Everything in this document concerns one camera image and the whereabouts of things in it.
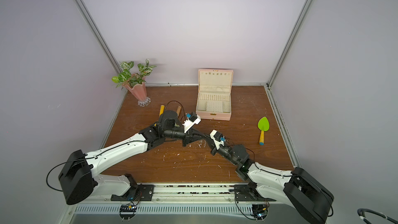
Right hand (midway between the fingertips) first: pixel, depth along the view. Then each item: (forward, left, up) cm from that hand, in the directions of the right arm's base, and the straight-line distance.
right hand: (206, 131), depth 73 cm
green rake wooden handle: (+27, +21, -20) cm, 39 cm away
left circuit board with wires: (-31, +37, -22) cm, 53 cm away
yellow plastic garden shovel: (+23, +32, -18) cm, 43 cm away
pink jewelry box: (+32, -4, -13) cm, 35 cm away
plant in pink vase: (+32, +45, +1) cm, 56 cm away
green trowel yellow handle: (+16, -36, -21) cm, 45 cm away
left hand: (-4, +1, +1) cm, 4 cm away
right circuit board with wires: (-29, -25, -23) cm, 45 cm away
